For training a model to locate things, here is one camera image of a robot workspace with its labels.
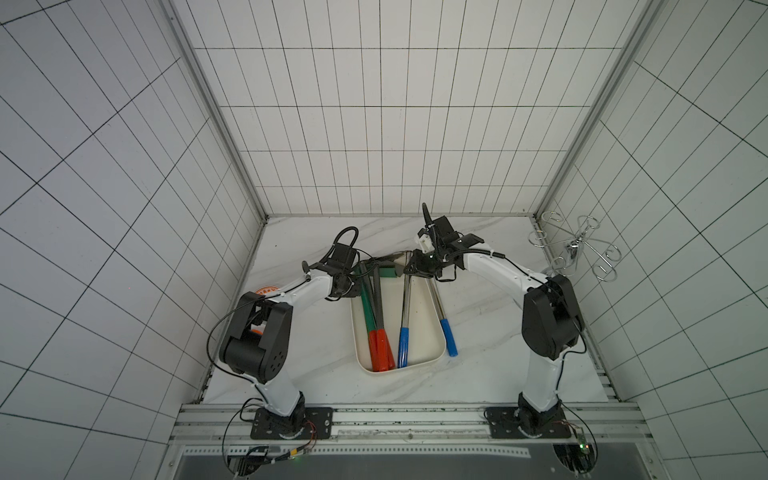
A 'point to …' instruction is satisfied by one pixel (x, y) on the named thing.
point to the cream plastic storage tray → (426, 330)
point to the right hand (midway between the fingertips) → (409, 262)
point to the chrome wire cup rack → (574, 245)
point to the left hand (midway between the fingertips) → (350, 292)
